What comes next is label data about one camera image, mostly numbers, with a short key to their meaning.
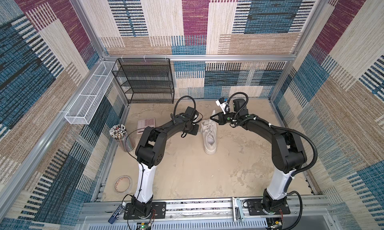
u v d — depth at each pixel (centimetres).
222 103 83
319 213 76
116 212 72
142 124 105
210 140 93
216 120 87
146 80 111
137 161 57
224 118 82
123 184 82
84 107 94
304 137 46
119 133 81
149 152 55
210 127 97
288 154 50
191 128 87
